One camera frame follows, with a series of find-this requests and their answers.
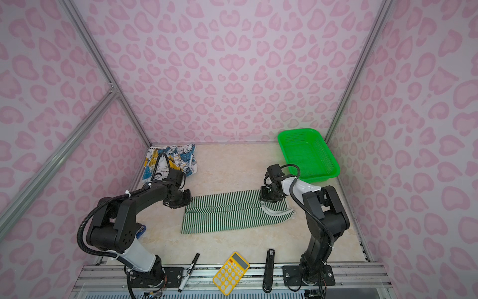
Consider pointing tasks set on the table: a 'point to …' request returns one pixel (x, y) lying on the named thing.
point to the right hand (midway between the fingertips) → (263, 196)
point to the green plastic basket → (307, 149)
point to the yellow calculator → (230, 273)
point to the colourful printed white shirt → (181, 157)
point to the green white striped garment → (222, 211)
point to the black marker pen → (187, 275)
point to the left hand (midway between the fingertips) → (190, 199)
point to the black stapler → (268, 272)
